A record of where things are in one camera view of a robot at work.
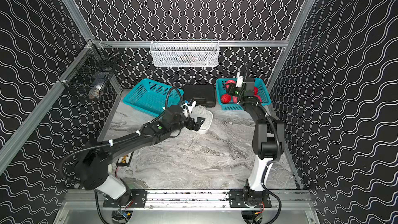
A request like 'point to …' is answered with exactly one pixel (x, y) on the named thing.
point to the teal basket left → (153, 97)
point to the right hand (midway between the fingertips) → (228, 84)
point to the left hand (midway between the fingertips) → (198, 112)
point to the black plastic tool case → (203, 95)
